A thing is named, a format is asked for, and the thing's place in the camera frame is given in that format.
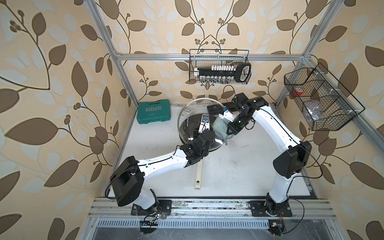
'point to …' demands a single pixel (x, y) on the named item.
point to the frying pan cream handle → (198, 175)
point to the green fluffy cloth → (220, 128)
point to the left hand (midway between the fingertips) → (203, 121)
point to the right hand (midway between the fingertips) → (229, 131)
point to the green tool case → (153, 111)
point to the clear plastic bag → (316, 112)
